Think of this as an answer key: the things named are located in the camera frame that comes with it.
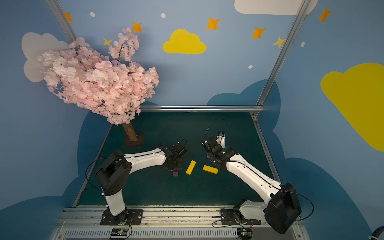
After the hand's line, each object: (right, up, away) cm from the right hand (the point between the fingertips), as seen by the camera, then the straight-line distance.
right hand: (219, 148), depth 83 cm
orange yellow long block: (-4, -14, +8) cm, 17 cm away
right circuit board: (+11, -41, -10) cm, 44 cm away
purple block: (-26, -16, +5) cm, 31 cm away
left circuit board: (-52, -40, -11) cm, 66 cm away
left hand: (-24, -12, +8) cm, 28 cm away
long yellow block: (-16, -13, +8) cm, 22 cm away
